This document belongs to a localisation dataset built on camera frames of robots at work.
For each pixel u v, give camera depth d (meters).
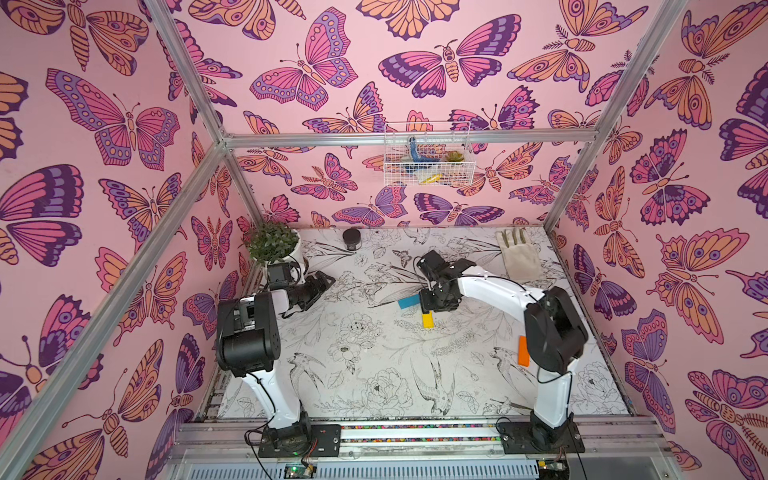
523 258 1.10
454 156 0.92
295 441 0.68
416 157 0.94
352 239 1.15
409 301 1.02
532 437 0.65
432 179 0.86
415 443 0.75
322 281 0.92
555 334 0.50
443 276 0.68
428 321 0.95
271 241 0.91
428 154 0.95
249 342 0.52
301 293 0.86
